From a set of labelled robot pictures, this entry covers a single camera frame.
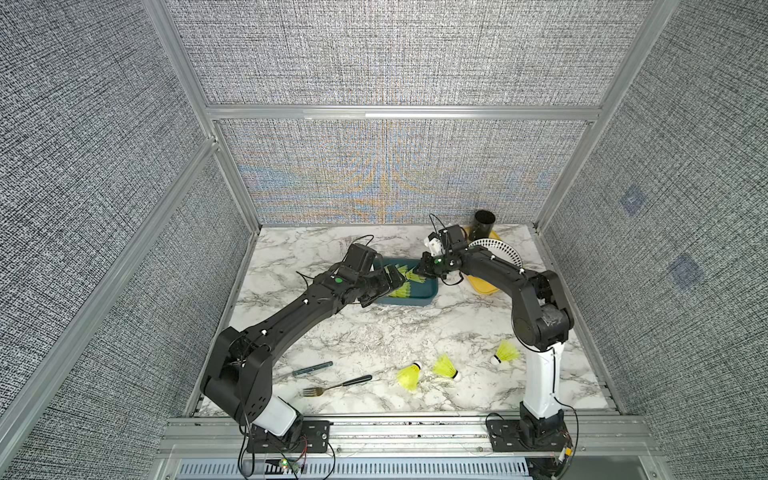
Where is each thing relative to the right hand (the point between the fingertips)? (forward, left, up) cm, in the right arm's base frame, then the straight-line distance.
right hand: (412, 261), depth 97 cm
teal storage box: (-7, -3, -8) cm, 11 cm away
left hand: (-13, +4, +8) cm, 16 cm away
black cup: (+19, -27, -2) cm, 33 cm away
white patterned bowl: (+11, -33, -8) cm, 36 cm away
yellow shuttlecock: (-4, -1, -3) cm, 5 cm away
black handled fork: (-37, +27, -7) cm, 47 cm away
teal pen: (-31, +30, -8) cm, 44 cm away
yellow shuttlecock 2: (-8, +3, -4) cm, 10 cm away
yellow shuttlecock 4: (-33, +2, -9) cm, 34 cm away
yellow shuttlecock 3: (-32, -7, -5) cm, 33 cm away
